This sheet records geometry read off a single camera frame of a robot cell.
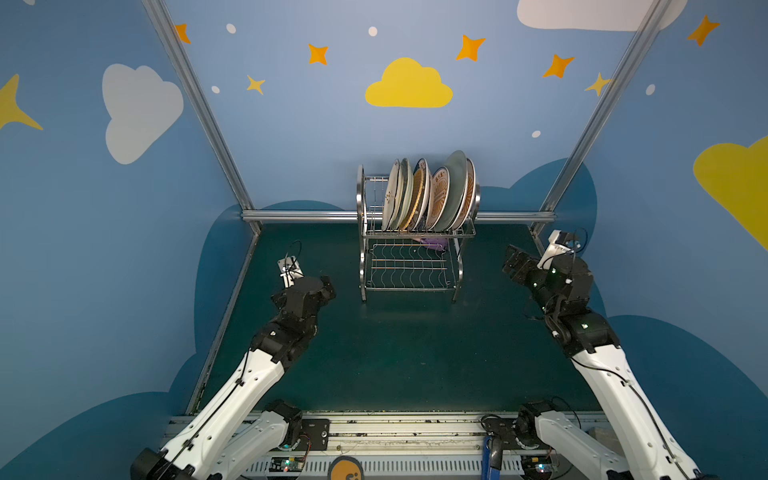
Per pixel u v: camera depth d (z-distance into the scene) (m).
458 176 0.77
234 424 0.44
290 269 0.65
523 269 0.63
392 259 1.05
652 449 0.39
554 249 0.61
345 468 0.71
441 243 1.11
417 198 0.73
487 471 0.68
